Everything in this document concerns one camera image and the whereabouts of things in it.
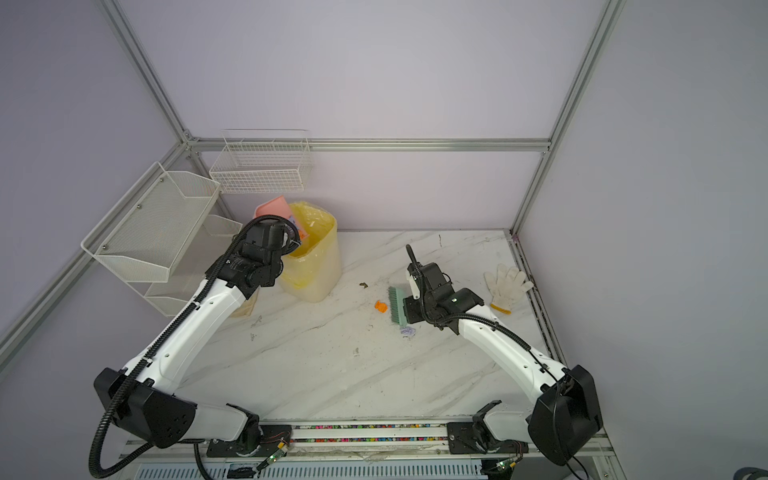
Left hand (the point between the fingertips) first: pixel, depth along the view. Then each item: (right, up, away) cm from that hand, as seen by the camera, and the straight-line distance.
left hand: (232, 240), depth 71 cm
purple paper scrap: (+44, -28, +22) cm, 56 cm away
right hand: (+43, -17, +10) cm, 47 cm away
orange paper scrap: (+35, -21, +27) cm, 49 cm away
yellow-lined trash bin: (+17, -8, +11) cm, 22 cm away
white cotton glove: (+80, -16, +33) cm, 88 cm away
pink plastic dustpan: (+6, +10, +13) cm, 18 cm away
